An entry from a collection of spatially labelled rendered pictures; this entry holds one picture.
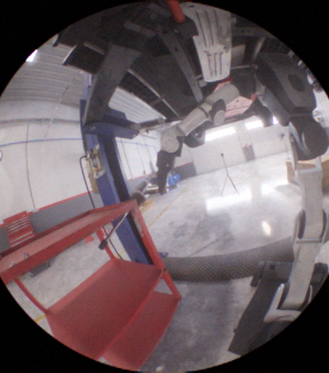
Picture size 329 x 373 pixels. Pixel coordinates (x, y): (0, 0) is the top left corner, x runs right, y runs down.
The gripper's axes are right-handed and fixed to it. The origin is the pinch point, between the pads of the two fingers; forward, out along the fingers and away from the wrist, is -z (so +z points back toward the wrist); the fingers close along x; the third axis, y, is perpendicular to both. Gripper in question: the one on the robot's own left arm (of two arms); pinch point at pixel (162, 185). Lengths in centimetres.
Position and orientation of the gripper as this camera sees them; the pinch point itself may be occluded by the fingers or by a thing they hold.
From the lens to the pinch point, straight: 61.5
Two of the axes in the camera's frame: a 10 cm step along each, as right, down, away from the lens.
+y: -9.6, -2.4, 1.6
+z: 1.2, -8.4, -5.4
